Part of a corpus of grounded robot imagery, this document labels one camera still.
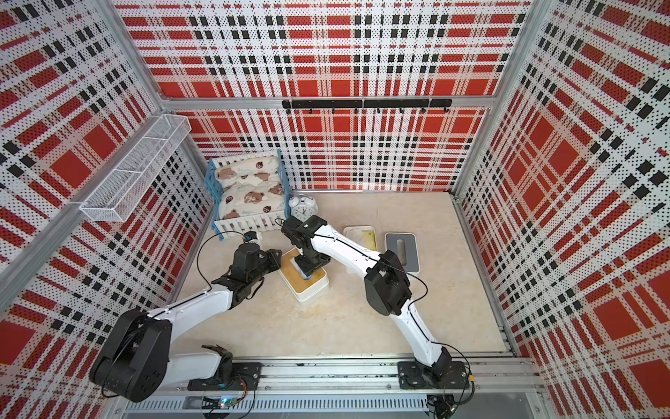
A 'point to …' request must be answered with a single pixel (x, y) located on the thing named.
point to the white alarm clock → (303, 207)
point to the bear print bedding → (249, 188)
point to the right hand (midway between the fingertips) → (320, 265)
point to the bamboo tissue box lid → (293, 277)
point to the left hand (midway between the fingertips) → (284, 251)
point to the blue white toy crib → (259, 223)
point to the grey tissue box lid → (404, 245)
